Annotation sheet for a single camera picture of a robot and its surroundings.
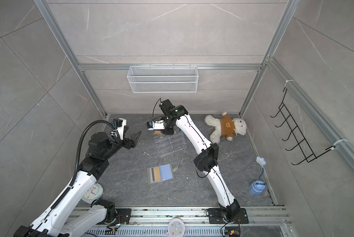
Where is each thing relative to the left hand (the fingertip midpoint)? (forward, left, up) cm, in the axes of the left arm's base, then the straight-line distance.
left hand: (135, 127), depth 72 cm
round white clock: (-39, -19, -28) cm, 52 cm away
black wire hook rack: (-14, -77, 0) cm, 78 cm away
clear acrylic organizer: (+7, -13, -27) cm, 31 cm away
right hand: (+10, -14, -13) cm, 21 cm away
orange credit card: (+6, -9, -13) cm, 17 cm away
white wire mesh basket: (+43, -12, -1) cm, 45 cm away
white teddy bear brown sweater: (+18, -55, -23) cm, 62 cm away
